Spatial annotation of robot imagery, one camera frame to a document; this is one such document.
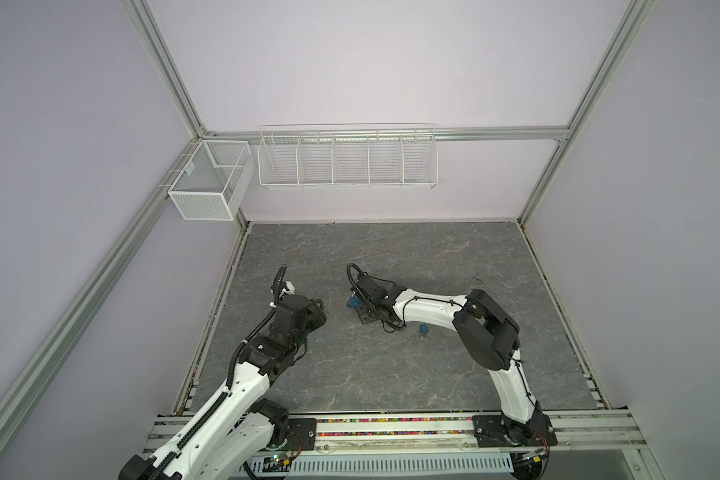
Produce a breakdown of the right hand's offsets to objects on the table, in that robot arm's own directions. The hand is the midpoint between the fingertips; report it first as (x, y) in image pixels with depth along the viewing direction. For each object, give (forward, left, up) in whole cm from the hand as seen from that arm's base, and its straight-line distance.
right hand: (367, 311), depth 96 cm
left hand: (-7, +12, +15) cm, 21 cm away
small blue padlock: (-6, -18, 0) cm, 19 cm away
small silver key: (-9, -17, -1) cm, 19 cm away
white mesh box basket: (+36, +53, +25) cm, 68 cm away
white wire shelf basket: (+42, +8, +30) cm, 52 cm away
